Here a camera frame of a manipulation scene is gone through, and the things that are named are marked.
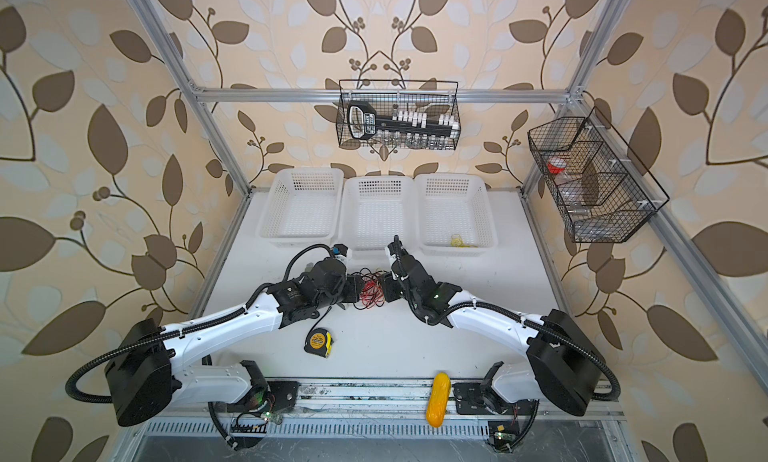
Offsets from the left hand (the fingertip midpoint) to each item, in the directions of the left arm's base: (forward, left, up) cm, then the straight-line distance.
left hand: (368, 282), depth 80 cm
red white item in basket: (+27, -50, +20) cm, 60 cm away
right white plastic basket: (+36, -29, -13) cm, 48 cm away
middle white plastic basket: (+39, +1, -14) cm, 41 cm away
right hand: (+2, -4, -2) cm, 5 cm away
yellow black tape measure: (-13, +13, -11) cm, 21 cm away
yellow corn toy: (-26, -18, -9) cm, 33 cm away
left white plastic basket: (+39, +30, -13) cm, 51 cm away
